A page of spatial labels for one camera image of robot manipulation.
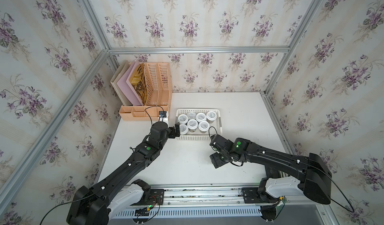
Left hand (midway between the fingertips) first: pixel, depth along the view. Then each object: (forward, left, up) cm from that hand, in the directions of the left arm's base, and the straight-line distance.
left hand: (173, 123), depth 80 cm
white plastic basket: (+7, -26, -16) cm, 32 cm away
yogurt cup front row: (+3, -5, -11) cm, 13 cm away
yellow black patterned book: (+31, +25, +2) cm, 40 cm away
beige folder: (+22, +35, +11) cm, 43 cm away
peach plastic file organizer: (+42, +16, -12) cm, 47 cm away
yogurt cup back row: (+11, -4, -11) cm, 16 cm away
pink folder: (+21, +30, +9) cm, 38 cm away
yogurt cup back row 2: (+14, -10, -12) cm, 22 cm away
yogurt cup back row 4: (+13, -23, -11) cm, 29 cm away
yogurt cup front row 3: (+5, -18, -10) cm, 21 cm away
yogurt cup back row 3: (+12, -16, -11) cm, 23 cm away
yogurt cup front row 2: (+6, -11, -11) cm, 17 cm away
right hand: (-16, -25, -11) cm, 31 cm away
